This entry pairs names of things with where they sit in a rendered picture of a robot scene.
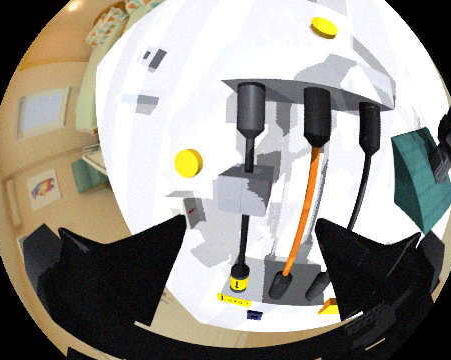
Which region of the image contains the orange rectangular block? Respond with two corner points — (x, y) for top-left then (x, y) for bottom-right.
(317, 297), (340, 315)

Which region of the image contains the yellow disc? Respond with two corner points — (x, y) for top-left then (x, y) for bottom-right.
(174, 148), (204, 177)
(310, 17), (338, 39)

